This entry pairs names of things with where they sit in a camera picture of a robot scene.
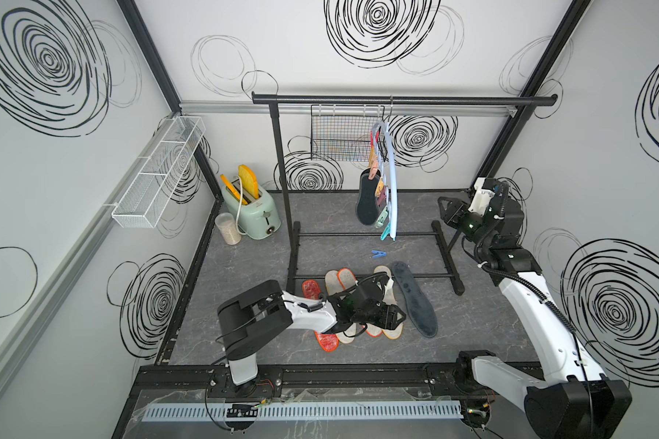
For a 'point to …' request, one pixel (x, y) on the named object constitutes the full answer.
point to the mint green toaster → (259, 219)
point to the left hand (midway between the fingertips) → (400, 317)
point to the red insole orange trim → (326, 341)
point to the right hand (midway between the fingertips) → (446, 200)
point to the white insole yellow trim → (389, 298)
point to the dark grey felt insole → (421, 311)
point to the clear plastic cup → (227, 226)
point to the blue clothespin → (378, 253)
